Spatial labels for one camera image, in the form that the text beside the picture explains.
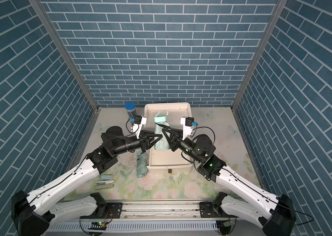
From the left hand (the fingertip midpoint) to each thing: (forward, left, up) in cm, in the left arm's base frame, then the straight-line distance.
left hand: (164, 138), depth 62 cm
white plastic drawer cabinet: (+27, -6, -11) cm, 30 cm away
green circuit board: (-27, +33, -38) cm, 57 cm away
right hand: (+2, -1, +2) cm, 3 cm away
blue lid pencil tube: (+34, +24, -15) cm, 44 cm away
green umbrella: (-2, +13, -29) cm, 32 cm away
